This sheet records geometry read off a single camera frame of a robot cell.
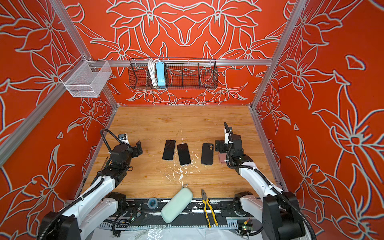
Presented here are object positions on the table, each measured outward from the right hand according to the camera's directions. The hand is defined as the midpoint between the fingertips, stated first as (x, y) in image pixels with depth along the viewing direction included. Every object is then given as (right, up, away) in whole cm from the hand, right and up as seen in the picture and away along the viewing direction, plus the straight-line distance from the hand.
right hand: (222, 138), depth 86 cm
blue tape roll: (-39, -32, -11) cm, 51 cm away
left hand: (-53, -2, -2) cm, 53 cm away
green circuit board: (+8, -39, -18) cm, 44 cm away
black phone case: (-8, -13, +5) cm, 16 cm away
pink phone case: (+2, -13, +6) cm, 14 cm away
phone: (-33, -9, +9) cm, 35 cm away
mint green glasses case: (-26, -31, -14) cm, 43 cm away
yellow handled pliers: (-11, -31, -12) cm, 35 cm away
